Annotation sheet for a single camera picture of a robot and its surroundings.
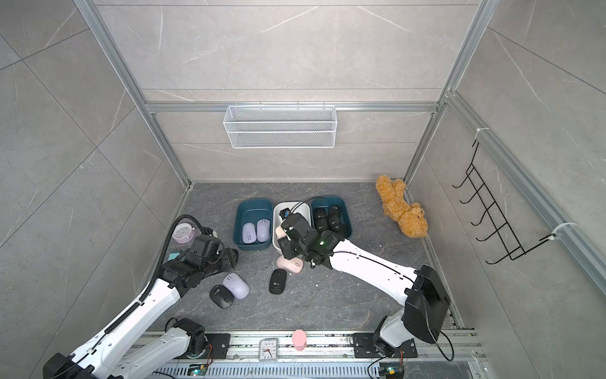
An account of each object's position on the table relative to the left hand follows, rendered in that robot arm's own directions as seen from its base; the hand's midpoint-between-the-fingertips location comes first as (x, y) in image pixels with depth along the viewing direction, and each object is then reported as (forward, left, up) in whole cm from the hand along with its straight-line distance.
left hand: (231, 254), depth 81 cm
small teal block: (+6, +28, -12) cm, 31 cm away
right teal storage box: (+32, -36, -12) cm, 50 cm away
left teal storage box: (+28, -1, -12) cm, 30 cm away
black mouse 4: (-11, +4, -10) cm, 16 cm away
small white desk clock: (-28, -14, -11) cm, 33 cm away
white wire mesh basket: (+51, -15, +17) cm, 56 cm away
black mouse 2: (+17, -38, -8) cm, 43 cm away
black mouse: (+26, -39, -11) cm, 48 cm away
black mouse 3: (-7, -15, -10) cm, 19 cm away
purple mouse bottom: (+16, -8, -9) cm, 20 cm away
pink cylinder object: (-26, -23, -4) cm, 35 cm away
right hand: (+2, -21, +4) cm, 21 cm away
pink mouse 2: (0, -22, -10) cm, 24 cm away
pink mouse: (+3, -18, +8) cm, 20 cm away
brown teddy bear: (+16, -70, -4) cm, 71 cm away
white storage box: (+24, -26, -6) cm, 36 cm away
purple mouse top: (+14, -2, -10) cm, 18 cm away
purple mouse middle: (-7, -1, -10) cm, 13 cm away
